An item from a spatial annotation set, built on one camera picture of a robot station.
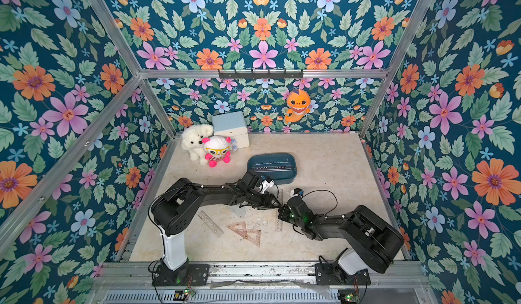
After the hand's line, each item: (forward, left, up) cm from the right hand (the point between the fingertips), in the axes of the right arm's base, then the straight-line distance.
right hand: (278, 210), depth 89 cm
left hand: (+1, 0, +2) cm, 3 cm away
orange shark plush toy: (+44, -9, +26) cm, 52 cm away
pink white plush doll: (+23, +30, +15) cm, 41 cm away
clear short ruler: (-7, +29, -1) cm, 30 cm away
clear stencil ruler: (-5, 0, -1) cm, 5 cm away
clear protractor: (-1, +17, -2) cm, 17 cm away
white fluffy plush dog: (+25, +41, +18) cm, 51 cm away
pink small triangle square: (-13, +8, -2) cm, 16 cm away
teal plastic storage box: (+28, +10, +1) cm, 30 cm away
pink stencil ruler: (+24, +4, -1) cm, 25 cm away
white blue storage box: (+38, +24, +16) cm, 48 cm away
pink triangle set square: (-10, +16, -1) cm, 19 cm away
